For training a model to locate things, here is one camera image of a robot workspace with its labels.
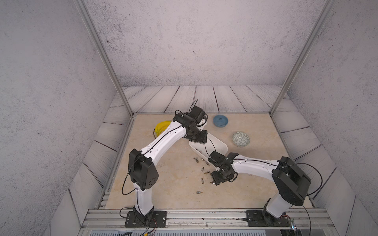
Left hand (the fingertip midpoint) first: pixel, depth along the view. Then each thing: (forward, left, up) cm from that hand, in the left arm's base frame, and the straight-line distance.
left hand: (206, 141), depth 81 cm
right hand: (-14, -7, -19) cm, 25 cm away
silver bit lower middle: (-14, +2, -20) cm, 25 cm away
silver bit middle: (-7, +2, -20) cm, 21 cm away
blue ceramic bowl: (+31, -14, -17) cm, 38 cm away
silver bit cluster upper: (-1, +5, -19) cm, 19 cm away
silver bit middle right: (-9, -1, -19) cm, 22 cm away
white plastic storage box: (0, -3, -3) cm, 5 cm away
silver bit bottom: (-21, +4, -19) cm, 28 cm away
